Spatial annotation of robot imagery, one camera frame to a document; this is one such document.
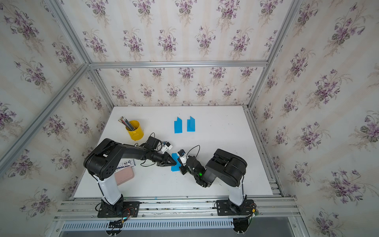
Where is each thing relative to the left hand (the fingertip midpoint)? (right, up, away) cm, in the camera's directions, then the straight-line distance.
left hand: (174, 166), depth 88 cm
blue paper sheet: (+1, +24, +19) cm, 31 cm away
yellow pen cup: (-25, +19, +6) cm, 32 cm away
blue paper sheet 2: (+10, +25, +17) cm, 31 cm away
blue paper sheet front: (+1, -1, 0) cm, 1 cm away
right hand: (+3, +4, +2) cm, 5 cm away
